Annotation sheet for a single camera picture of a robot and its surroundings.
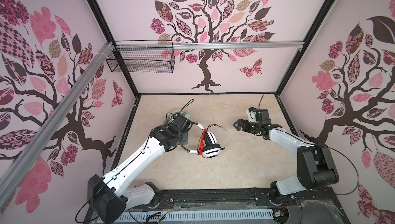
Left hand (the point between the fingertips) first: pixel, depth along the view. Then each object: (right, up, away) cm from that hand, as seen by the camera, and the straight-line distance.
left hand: (181, 139), depth 77 cm
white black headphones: (+14, -3, -5) cm, 15 cm away
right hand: (+34, +6, +15) cm, 38 cm away
